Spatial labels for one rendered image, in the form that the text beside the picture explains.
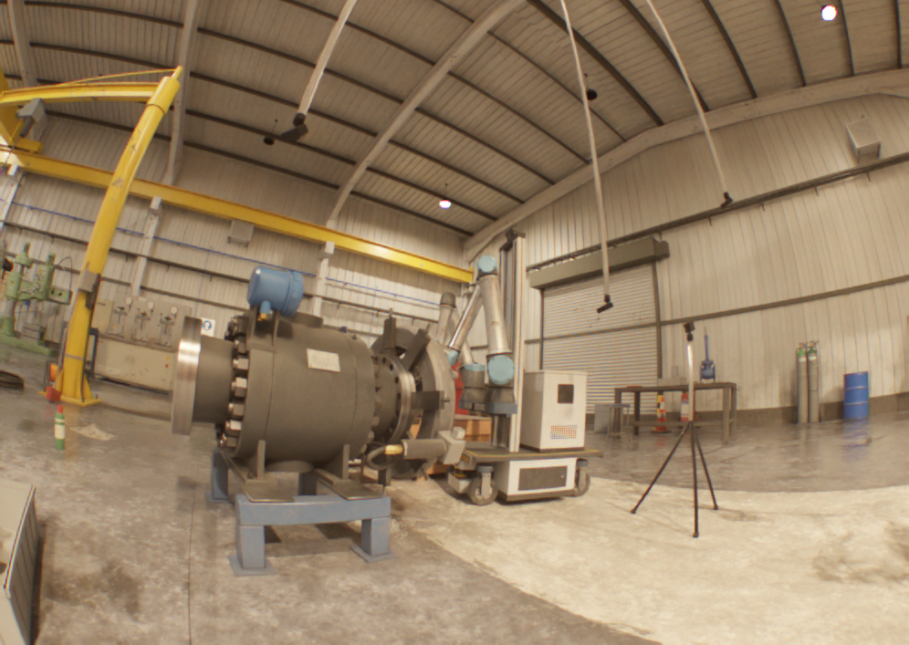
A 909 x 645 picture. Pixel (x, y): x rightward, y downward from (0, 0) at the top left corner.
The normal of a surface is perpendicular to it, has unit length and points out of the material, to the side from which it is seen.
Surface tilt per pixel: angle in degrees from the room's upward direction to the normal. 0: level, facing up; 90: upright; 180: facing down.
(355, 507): 90
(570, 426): 90
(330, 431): 115
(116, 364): 90
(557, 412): 90
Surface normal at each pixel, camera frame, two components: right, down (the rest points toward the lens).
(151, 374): 0.44, -0.20
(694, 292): -0.80, -0.19
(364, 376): 0.66, -0.45
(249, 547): 0.67, -0.14
